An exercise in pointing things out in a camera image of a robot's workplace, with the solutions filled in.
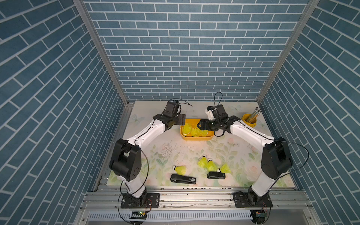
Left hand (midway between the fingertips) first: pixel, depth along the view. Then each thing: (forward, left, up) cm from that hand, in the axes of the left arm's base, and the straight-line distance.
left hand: (183, 117), depth 90 cm
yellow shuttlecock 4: (-28, +1, -16) cm, 32 cm away
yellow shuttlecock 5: (-29, -25, -12) cm, 40 cm away
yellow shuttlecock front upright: (-26, -18, -16) cm, 36 cm away
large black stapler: (-34, 0, -12) cm, 37 cm away
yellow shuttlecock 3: (-4, -15, -11) cm, 19 cm away
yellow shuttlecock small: (-23, -13, -16) cm, 31 cm away
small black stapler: (-31, -21, -17) cm, 41 cm away
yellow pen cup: (0, -48, -7) cm, 49 cm away
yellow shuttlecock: (-2, -2, -10) cm, 10 cm away
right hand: (-5, -12, -2) cm, 14 cm away
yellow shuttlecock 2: (-4, -9, -11) cm, 15 cm away
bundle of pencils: (+4, -49, 0) cm, 49 cm away
